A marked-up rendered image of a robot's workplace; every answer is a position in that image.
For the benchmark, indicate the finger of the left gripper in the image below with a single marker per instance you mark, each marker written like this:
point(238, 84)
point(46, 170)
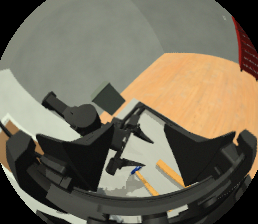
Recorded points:
point(138, 133)
point(125, 163)

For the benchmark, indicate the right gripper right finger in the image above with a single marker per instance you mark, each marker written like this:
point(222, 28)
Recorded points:
point(192, 152)

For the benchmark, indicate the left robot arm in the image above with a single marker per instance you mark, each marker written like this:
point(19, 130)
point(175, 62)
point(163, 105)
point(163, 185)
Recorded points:
point(86, 118)

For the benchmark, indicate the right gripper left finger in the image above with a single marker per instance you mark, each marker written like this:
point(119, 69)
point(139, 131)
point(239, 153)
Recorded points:
point(86, 155)

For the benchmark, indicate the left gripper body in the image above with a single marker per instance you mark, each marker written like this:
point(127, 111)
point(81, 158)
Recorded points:
point(115, 162)

